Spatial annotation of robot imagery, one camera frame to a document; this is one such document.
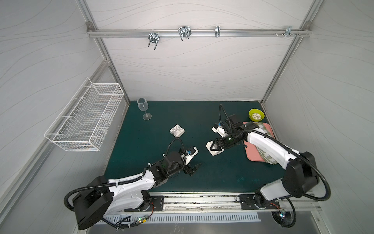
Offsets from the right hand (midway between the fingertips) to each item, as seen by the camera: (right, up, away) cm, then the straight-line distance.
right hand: (215, 146), depth 81 cm
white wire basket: (-65, +14, -13) cm, 68 cm away
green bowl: (+35, +18, +26) cm, 47 cm away
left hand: (-11, -5, -3) cm, 12 cm away
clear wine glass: (-48, +25, +21) cm, 58 cm away
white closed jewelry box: (-23, +7, +17) cm, 30 cm away
